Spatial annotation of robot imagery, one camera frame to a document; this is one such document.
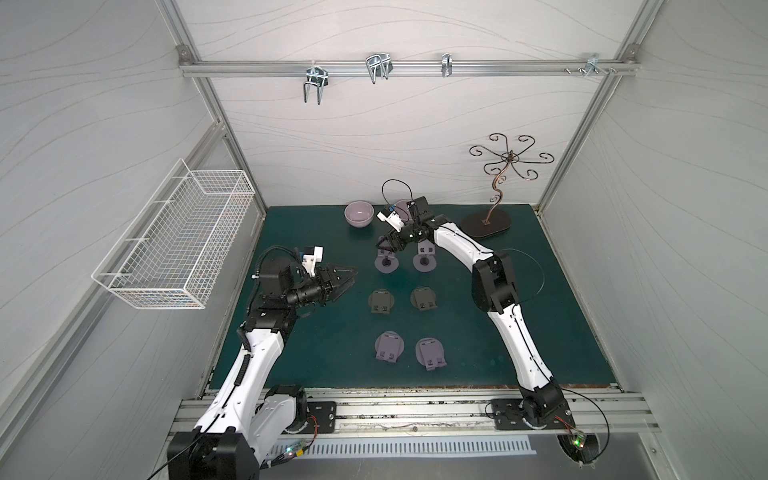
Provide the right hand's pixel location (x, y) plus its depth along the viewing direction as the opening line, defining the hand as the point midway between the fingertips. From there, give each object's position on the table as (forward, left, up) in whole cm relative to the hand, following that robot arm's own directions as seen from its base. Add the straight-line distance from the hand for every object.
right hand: (381, 238), depth 101 cm
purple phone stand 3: (-34, -5, -7) cm, 35 cm away
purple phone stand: (-3, -16, -8) cm, 18 cm away
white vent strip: (-57, -14, -8) cm, 59 cm away
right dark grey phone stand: (-18, -15, -8) cm, 25 cm away
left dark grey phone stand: (-20, -1, -7) cm, 21 cm away
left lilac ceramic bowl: (+15, +10, -4) cm, 19 cm away
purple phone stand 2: (-4, -2, -7) cm, 9 cm away
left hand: (-26, +3, +17) cm, 31 cm away
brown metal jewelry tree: (+15, -42, -6) cm, 45 cm away
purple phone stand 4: (-35, -17, -9) cm, 40 cm away
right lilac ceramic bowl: (+3, -7, +12) cm, 14 cm away
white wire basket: (-25, +46, +24) cm, 57 cm away
